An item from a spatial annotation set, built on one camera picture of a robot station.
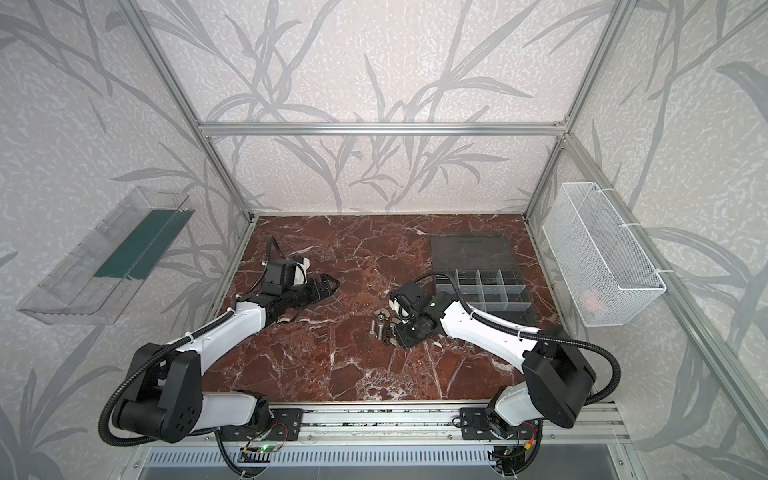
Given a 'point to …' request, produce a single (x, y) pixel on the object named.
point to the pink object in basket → (592, 300)
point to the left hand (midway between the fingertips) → (330, 288)
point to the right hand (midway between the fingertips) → (401, 336)
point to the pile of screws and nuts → (384, 330)
